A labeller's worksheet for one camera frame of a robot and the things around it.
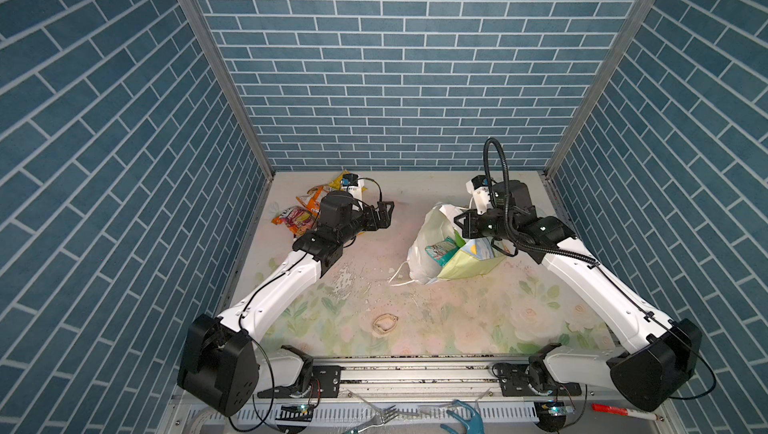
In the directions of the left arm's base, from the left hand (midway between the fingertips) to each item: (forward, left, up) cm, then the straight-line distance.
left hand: (381, 204), depth 80 cm
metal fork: (-45, -1, -24) cm, 51 cm away
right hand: (-5, -18, +1) cm, 19 cm away
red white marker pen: (-45, -57, -22) cm, 76 cm away
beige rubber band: (-26, 0, -23) cm, 35 cm away
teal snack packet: (-5, -18, -16) cm, 25 cm away
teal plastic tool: (-47, -21, -23) cm, 56 cm away
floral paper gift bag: (-14, -23, -3) cm, 28 cm away
